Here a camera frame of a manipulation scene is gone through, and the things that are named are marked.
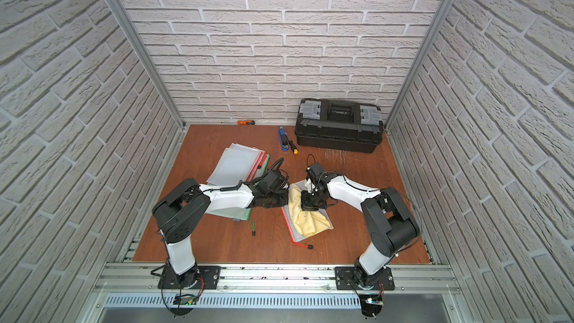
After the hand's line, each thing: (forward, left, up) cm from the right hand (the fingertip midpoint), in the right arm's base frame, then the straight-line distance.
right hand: (306, 208), depth 89 cm
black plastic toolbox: (+31, -17, +15) cm, 39 cm away
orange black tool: (+52, +29, -1) cm, 60 cm away
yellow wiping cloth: (-7, 0, +2) cm, 7 cm away
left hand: (+5, +5, 0) cm, 7 cm away
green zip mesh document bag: (-1, +28, 0) cm, 28 cm away
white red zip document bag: (+24, +31, -1) cm, 39 cm away
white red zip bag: (+23, +21, -1) cm, 31 cm away
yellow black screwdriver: (+33, +3, 0) cm, 33 cm away
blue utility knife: (+38, +8, 0) cm, 39 cm away
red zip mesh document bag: (-6, +6, -1) cm, 9 cm away
